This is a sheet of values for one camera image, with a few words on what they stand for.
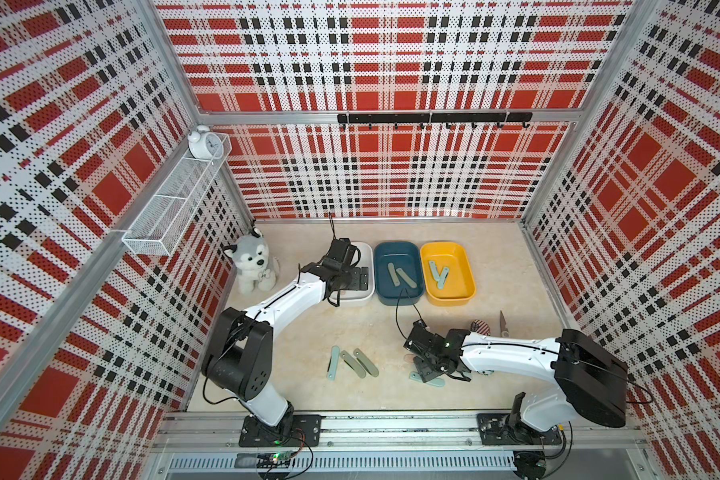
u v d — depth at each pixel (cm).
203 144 80
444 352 61
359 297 94
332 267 69
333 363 84
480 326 89
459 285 102
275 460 69
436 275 102
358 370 84
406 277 102
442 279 102
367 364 84
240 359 45
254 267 89
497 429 73
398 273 104
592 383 43
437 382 81
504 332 91
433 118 88
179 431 77
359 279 82
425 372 75
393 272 104
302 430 73
